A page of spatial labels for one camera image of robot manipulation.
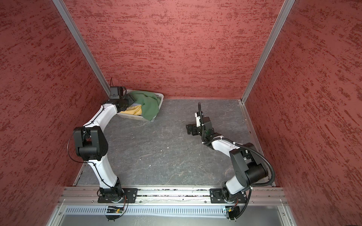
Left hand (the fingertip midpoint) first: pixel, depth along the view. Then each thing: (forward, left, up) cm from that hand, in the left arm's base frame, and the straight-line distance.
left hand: (131, 102), depth 95 cm
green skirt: (-3, -13, -3) cm, 14 cm away
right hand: (-14, -42, -8) cm, 45 cm away
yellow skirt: (-2, -2, -7) cm, 7 cm away
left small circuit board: (-60, -1, -19) cm, 63 cm away
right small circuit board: (-60, -62, -18) cm, 89 cm away
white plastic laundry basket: (-5, -5, -10) cm, 12 cm away
